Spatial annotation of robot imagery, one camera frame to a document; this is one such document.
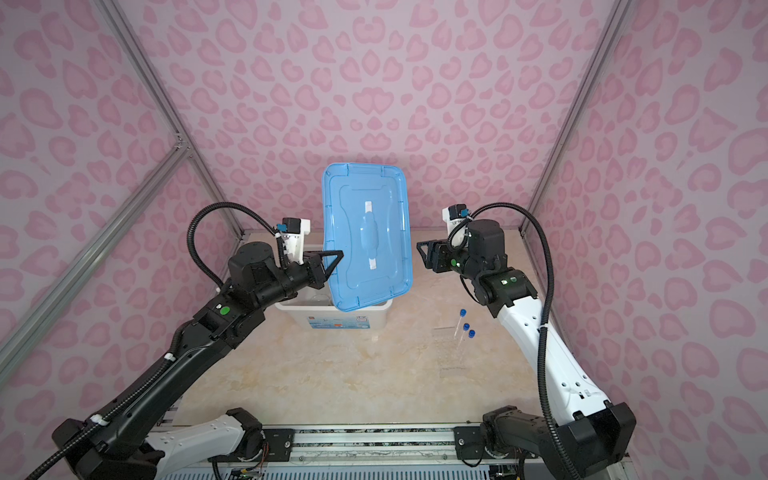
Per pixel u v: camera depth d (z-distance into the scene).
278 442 0.72
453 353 0.88
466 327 0.77
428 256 0.64
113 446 0.38
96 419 0.38
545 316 0.45
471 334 0.76
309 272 0.58
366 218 0.69
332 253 0.64
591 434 0.37
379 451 0.73
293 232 0.57
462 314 0.80
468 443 0.73
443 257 0.63
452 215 0.63
